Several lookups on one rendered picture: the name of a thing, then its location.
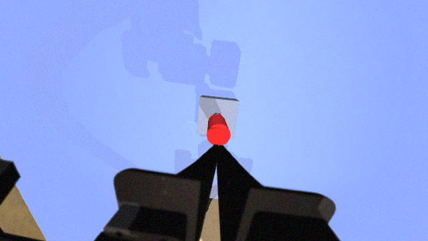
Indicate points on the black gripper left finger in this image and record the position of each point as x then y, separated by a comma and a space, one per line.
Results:
187, 191

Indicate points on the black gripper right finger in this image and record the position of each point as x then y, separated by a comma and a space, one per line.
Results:
240, 195

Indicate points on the red marker cap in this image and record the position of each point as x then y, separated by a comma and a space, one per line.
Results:
218, 132

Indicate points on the grey square block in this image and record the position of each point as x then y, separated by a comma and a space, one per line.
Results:
210, 105

